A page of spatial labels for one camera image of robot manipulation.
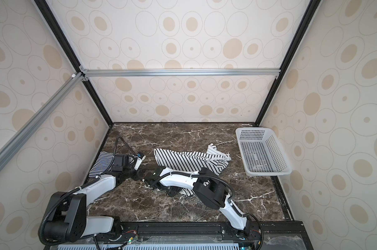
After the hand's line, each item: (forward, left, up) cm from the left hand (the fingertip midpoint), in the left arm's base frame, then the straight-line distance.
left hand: (144, 166), depth 91 cm
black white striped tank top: (+6, -41, -2) cm, 42 cm away
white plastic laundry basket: (+14, -75, -4) cm, 76 cm away
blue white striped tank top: (+3, +28, -3) cm, 28 cm away
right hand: (-11, -24, -3) cm, 27 cm away
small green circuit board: (-36, 0, -3) cm, 36 cm away
